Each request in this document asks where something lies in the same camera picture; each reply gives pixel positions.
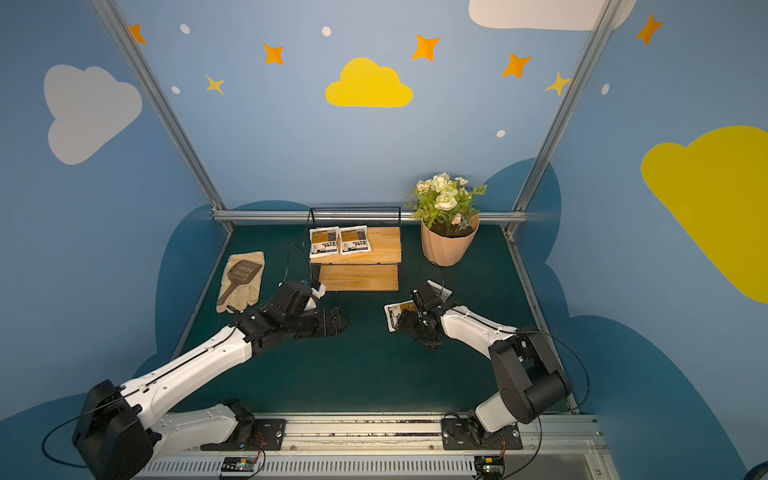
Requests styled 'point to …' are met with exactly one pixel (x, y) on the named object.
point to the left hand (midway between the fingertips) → (340, 319)
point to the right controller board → (489, 465)
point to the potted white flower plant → (447, 208)
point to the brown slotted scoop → (243, 272)
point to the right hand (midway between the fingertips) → (409, 330)
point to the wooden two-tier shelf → (377, 270)
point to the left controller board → (238, 464)
